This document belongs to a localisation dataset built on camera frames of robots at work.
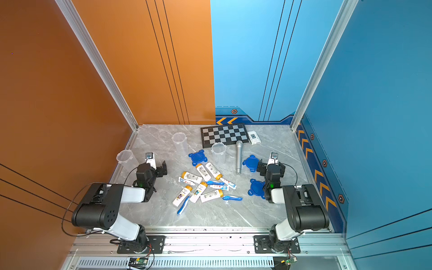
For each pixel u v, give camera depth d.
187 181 0.92
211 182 0.92
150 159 0.81
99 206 0.47
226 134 1.12
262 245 0.72
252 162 0.99
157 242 0.74
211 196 0.86
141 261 0.71
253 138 1.12
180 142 0.96
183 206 0.84
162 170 0.88
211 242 0.76
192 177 0.92
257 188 0.93
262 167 0.84
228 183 0.91
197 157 1.03
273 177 0.70
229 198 0.87
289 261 0.70
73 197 0.49
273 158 0.79
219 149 0.96
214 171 0.94
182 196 0.86
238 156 1.02
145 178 0.72
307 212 0.44
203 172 0.94
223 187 0.90
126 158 0.89
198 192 0.87
